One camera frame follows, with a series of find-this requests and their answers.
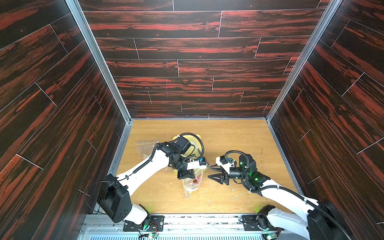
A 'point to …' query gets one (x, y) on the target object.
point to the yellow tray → (196, 151)
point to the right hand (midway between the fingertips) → (211, 168)
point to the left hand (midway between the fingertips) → (194, 175)
